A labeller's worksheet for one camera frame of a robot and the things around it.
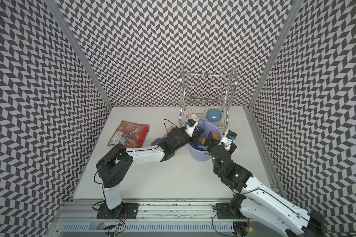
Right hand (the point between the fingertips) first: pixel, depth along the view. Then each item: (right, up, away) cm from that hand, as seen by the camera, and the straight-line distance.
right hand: (217, 138), depth 72 cm
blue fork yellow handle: (-6, +1, +7) cm, 10 cm away
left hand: (-7, +3, +9) cm, 12 cm away
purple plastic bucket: (-8, -8, +6) cm, 13 cm away
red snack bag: (-53, -1, +24) cm, 59 cm away
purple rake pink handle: (-35, -5, +25) cm, 43 cm away
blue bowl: (+4, +12, +32) cm, 35 cm away
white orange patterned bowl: (-10, +11, +27) cm, 30 cm away
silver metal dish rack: (-4, +22, +10) cm, 24 cm away
